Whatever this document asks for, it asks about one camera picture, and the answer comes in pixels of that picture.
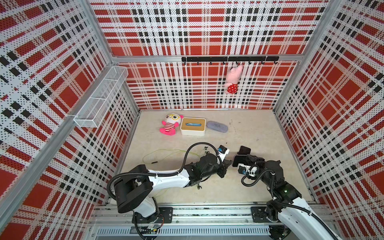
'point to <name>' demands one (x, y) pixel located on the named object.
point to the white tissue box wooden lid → (193, 126)
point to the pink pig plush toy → (232, 79)
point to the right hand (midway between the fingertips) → (251, 157)
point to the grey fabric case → (217, 126)
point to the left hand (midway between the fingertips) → (232, 162)
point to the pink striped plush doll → (171, 122)
